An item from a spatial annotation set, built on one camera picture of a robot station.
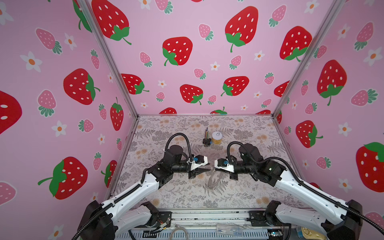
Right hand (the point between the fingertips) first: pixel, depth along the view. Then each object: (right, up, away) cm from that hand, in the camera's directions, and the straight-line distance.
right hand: (215, 165), depth 70 cm
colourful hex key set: (-2, +9, +34) cm, 35 cm away
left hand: (-4, 0, 0) cm, 4 cm away
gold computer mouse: (+41, -30, -4) cm, 51 cm away
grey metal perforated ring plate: (-1, -10, +2) cm, 11 cm away
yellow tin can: (+5, +12, +31) cm, 34 cm away
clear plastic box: (+6, -31, 0) cm, 31 cm away
